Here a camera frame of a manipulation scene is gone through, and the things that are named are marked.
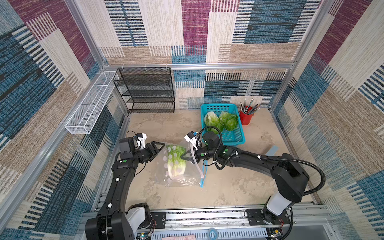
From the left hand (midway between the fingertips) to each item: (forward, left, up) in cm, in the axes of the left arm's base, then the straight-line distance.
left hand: (162, 147), depth 80 cm
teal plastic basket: (+17, -45, -17) cm, 51 cm away
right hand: (-6, -11, -2) cm, 13 cm away
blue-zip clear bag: (-15, -16, -4) cm, 22 cm away
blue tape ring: (-34, -25, -17) cm, 46 cm away
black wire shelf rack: (+47, +16, +3) cm, 50 cm away
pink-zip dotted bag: (-6, +1, -5) cm, 8 cm away
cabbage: (-9, -8, -1) cm, 12 cm away
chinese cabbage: (+24, -30, -8) cm, 39 cm away
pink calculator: (-37, -13, -17) cm, 43 cm away
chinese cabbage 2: (+26, -41, -10) cm, 50 cm away
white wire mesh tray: (+6, +35, +16) cm, 39 cm away
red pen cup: (+30, -54, -12) cm, 63 cm away
